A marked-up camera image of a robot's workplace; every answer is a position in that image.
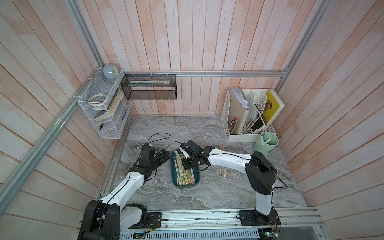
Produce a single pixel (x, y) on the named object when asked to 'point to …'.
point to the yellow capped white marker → (268, 140)
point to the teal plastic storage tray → (181, 177)
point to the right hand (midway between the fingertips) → (182, 164)
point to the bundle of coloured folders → (233, 124)
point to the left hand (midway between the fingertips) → (164, 157)
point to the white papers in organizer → (238, 92)
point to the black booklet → (258, 125)
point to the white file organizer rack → (248, 113)
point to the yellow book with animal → (271, 106)
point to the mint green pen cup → (266, 143)
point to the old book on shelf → (113, 105)
